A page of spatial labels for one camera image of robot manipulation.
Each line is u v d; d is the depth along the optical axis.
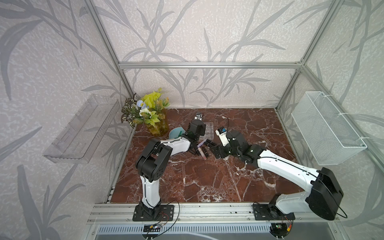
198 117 0.83
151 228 0.70
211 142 0.99
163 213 0.73
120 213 0.75
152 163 0.50
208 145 0.98
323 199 0.40
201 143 0.99
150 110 0.90
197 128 0.74
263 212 0.73
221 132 0.71
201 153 0.94
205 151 0.94
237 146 0.61
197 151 0.96
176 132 1.05
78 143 0.63
